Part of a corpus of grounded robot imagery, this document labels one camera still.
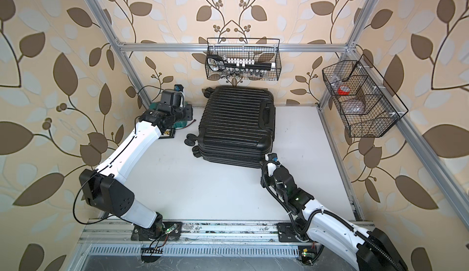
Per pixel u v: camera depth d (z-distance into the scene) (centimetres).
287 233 74
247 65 81
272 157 71
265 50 91
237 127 83
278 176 62
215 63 85
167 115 57
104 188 41
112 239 74
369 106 73
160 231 70
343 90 81
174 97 61
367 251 41
